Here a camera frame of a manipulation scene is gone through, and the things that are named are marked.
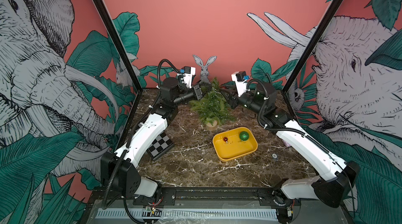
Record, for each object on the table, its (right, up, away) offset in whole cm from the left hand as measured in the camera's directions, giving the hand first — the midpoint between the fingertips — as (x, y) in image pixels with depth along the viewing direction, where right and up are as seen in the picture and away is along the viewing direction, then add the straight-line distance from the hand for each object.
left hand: (211, 84), depth 67 cm
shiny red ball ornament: (+9, -30, +26) cm, 40 cm away
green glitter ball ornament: (+20, -28, +24) cm, 42 cm away
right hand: (+4, -1, -2) cm, 4 cm away
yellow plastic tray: (+15, -32, +25) cm, 43 cm away
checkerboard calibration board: (-28, -32, +22) cm, 48 cm away
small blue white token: (+37, -38, +21) cm, 57 cm away
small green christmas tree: (0, -11, +11) cm, 16 cm away
